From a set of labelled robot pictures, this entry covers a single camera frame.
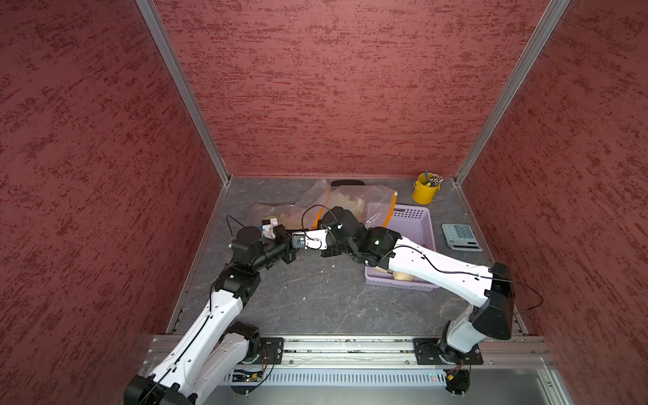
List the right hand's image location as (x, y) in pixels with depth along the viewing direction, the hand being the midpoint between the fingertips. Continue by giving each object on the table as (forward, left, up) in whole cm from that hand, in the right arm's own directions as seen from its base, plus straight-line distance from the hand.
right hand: (318, 229), depth 74 cm
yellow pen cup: (+30, -44, -20) cm, 57 cm away
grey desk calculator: (+10, -56, -24) cm, 62 cm away
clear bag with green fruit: (+19, +14, -17) cm, 29 cm away
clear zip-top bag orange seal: (+21, -21, -15) cm, 33 cm away
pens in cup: (+28, -45, -9) cm, 53 cm away
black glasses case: (+42, -12, -24) cm, 50 cm away
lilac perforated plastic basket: (+17, -38, -23) cm, 47 cm away
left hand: (-3, +2, +2) cm, 4 cm away
